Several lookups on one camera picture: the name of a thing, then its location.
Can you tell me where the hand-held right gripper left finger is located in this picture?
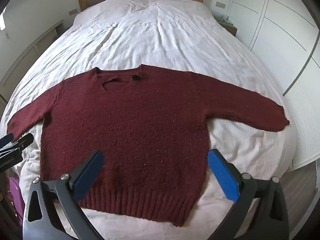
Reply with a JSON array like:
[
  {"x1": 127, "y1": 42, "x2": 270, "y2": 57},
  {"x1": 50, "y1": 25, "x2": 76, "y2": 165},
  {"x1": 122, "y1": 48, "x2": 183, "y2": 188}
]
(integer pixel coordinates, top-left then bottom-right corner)
[{"x1": 22, "y1": 149, "x2": 104, "y2": 240}]

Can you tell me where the bed with white sheet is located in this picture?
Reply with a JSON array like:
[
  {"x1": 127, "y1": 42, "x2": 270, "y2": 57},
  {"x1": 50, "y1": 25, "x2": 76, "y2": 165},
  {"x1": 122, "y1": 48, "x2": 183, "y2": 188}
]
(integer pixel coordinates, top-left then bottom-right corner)
[{"x1": 0, "y1": 0, "x2": 300, "y2": 240}]

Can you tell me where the wooden nightstand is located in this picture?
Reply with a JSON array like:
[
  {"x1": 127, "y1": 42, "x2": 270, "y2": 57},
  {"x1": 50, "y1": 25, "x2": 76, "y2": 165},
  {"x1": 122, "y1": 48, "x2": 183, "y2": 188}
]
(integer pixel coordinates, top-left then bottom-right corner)
[{"x1": 217, "y1": 19, "x2": 237, "y2": 37}]

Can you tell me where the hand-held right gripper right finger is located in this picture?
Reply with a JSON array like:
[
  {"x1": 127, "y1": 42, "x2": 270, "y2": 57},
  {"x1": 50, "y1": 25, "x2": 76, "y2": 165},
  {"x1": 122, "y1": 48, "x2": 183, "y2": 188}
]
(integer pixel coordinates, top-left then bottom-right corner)
[{"x1": 207, "y1": 149, "x2": 290, "y2": 240}]

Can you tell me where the dark red knitted sweater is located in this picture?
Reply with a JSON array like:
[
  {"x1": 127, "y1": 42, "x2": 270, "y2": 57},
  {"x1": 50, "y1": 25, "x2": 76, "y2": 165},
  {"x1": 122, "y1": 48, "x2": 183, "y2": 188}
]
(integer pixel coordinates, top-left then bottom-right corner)
[{"x1": 7, "y1": 64, "x2": 290, "y2": 227}]

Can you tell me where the bright window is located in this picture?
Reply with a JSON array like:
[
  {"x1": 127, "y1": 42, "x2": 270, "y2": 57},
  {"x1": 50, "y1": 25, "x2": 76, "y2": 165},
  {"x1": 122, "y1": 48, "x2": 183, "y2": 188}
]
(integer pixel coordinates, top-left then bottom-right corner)
[{"x1": 0, "y1": 7, "x2": 7, "y2": 31}]

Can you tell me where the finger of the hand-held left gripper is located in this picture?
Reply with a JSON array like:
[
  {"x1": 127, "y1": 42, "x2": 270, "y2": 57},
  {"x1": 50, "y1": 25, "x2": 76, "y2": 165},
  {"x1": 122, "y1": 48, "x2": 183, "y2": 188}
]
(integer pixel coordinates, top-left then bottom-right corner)
[
  {"x1": 0, "y1": 133, "x2": 15, "y2": 147},
  {"x1": 0, "y1": 133, "x2": 34, "y2": 158}
]

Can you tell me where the white wardrobe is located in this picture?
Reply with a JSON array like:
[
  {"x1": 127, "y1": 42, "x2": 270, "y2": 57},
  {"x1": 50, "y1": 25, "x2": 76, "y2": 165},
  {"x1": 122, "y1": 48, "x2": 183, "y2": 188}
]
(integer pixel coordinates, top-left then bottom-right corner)
[{"x1": 226, "y1": 0, "x2": 320, "y2": 171}]

